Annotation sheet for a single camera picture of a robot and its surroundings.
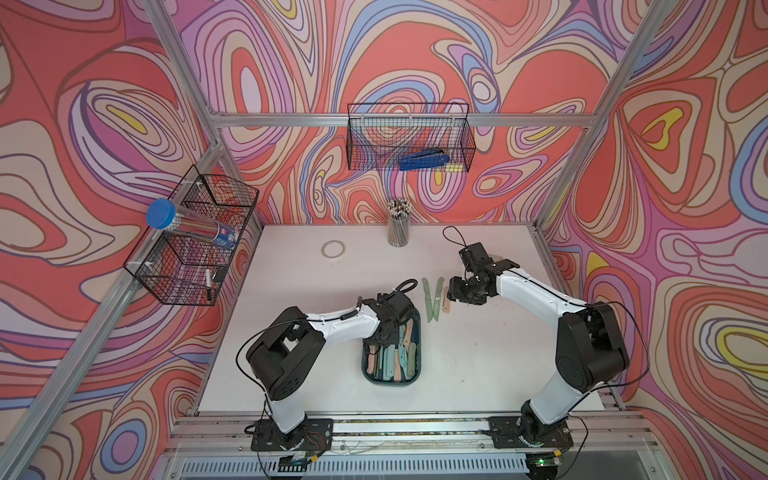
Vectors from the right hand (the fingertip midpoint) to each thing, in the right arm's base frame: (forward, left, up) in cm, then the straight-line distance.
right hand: (457, 302), depth 91 cm
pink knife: (+3, +2, -5) cm, 6 cm away
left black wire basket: (-1, +73, +22) cm, 76 cm away
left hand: (-9, +21, -6) cm, 23 cm away
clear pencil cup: (+30, +17, +12) cm, 36 cm away
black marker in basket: (-5, +65, +21) cm, 69 cm away
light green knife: (+3, +8, -7) cm, 11 cm away
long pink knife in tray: (-15, +27, -4) cm, 31 cm away
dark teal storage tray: (-17, +19, -5) cm, 26 cm away
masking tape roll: (+28, +38, -5) cm, 47 cm away
